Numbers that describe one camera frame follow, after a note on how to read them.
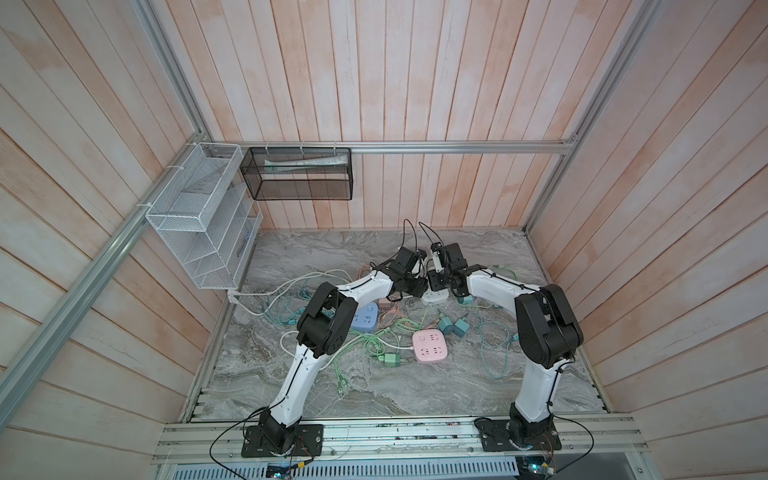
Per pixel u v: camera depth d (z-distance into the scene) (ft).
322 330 1.95
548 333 1.68
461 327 2.97
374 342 2.94
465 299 3.18
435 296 3.21
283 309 3.21
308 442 2.40
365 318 3.04
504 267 3.55
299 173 3.41
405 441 2.44
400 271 2.67
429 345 2.87
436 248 2.98
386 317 3.12
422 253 3.04
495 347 2.92
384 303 3.12
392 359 2.74
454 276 2.45
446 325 2.96
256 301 3.28
